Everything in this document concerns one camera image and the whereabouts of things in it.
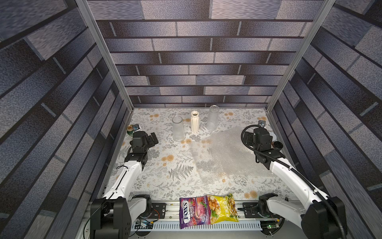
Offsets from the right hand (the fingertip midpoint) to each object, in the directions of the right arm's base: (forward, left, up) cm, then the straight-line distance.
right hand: (255, 133), depth 83 cm
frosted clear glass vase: (+15, +48, -16) cm, 52 cm away
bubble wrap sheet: (-5, +14, -16) cm, 22 cm away
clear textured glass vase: (+16, +23, -5) cm, 28 cm away
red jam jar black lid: (+1, -19, -15) cm, 24 cm away
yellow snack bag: (-36, +20, -14) cm, 44 cm away
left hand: (-1, +63, -1) cm, 63 cm away
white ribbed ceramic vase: (+12, +35, -4) cm, 37 cm away
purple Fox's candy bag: (-37, +34, -14) cm, 53 cm away
